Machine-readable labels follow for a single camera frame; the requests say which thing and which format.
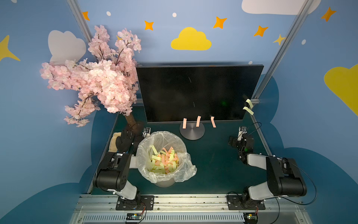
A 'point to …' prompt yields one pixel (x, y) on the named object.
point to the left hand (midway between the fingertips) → (149, 134)
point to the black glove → (123, 142)
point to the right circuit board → (250, 218)
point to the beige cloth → (113, 147)
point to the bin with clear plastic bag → (161, 158)
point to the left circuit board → (134, 216)
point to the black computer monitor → (170, 94)
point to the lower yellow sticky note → (248, 110)
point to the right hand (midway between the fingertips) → (239, 135)
